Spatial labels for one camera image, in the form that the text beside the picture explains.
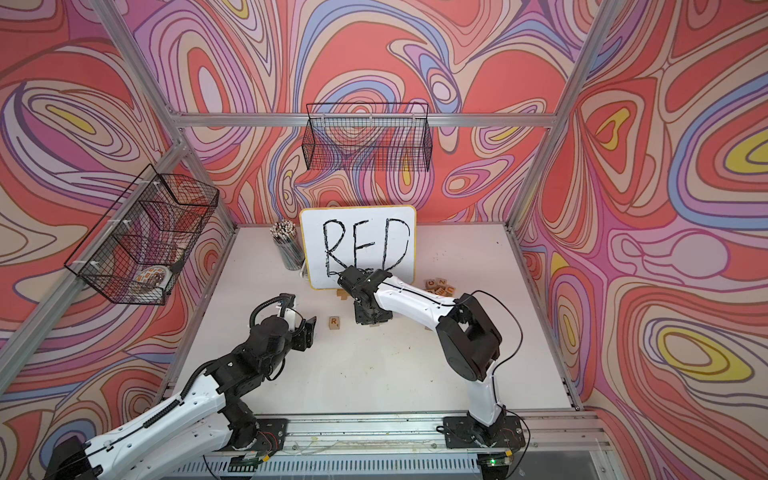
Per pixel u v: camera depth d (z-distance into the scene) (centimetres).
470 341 48
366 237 88
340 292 95
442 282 99
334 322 91
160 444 47
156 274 72
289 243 96
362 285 65
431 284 99
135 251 77
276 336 59
